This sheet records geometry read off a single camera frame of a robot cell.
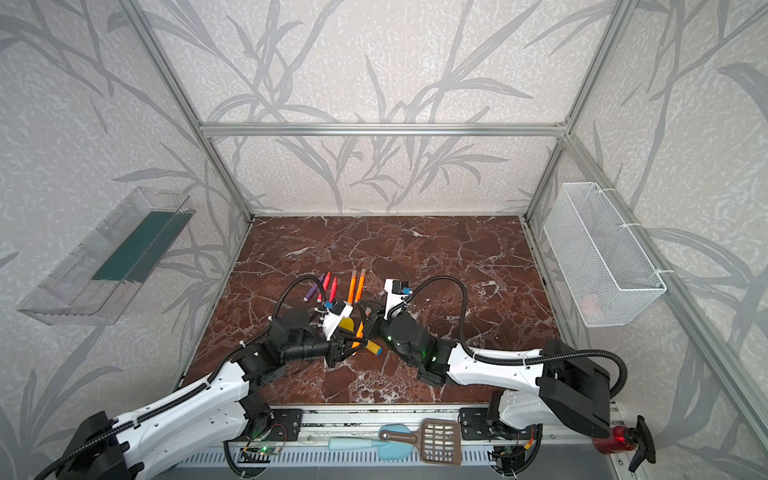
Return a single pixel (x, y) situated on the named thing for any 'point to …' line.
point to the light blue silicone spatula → (388, 451)
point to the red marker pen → (334, 289)
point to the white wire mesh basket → (606, 277)
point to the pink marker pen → (325, 285)
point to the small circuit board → (266, 450)
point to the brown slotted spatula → (439, 440)
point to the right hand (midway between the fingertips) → (357, 299)
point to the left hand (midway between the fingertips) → (365, 331)
